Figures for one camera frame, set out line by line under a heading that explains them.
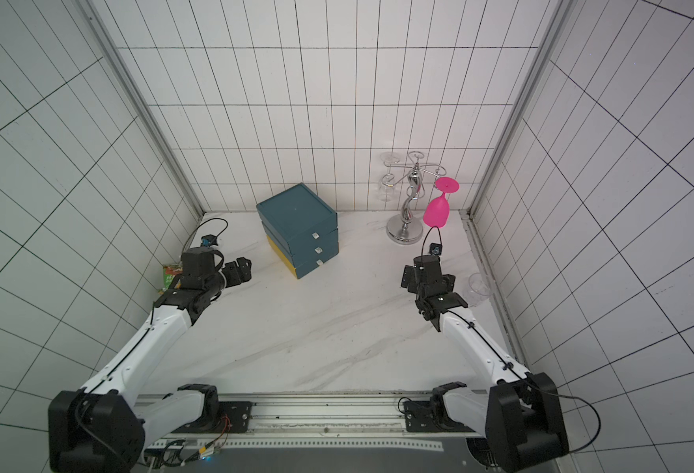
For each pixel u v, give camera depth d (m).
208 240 0.72
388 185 0.92
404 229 1.13
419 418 0.72
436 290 0.64
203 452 0.67
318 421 0.73
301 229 0.96
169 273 0.97
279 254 0.98
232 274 0.74
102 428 0.39
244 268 0.76
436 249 0.73
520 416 0.41
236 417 0.71
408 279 0.79
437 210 0.95
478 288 0.95
